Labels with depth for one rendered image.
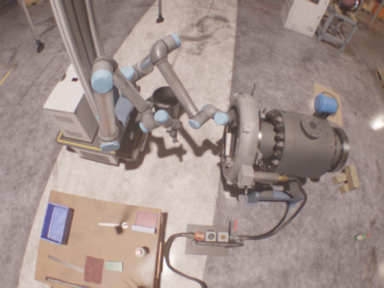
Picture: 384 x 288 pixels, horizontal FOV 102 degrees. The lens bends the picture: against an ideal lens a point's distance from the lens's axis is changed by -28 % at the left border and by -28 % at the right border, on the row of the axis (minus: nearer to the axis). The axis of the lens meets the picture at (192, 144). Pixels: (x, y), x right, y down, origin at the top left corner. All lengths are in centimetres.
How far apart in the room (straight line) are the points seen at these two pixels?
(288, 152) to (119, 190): 162
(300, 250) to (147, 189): 175
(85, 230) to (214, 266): 120
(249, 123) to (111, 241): 131
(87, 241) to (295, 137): 178
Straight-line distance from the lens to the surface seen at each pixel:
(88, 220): 177
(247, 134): 146
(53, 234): 189
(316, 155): 183
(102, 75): 110
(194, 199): 217
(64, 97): 192
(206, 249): 211
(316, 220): 264
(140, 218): 166
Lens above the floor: 210
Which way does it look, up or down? 61 degrees down
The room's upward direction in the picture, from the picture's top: 10 degrees clockwise
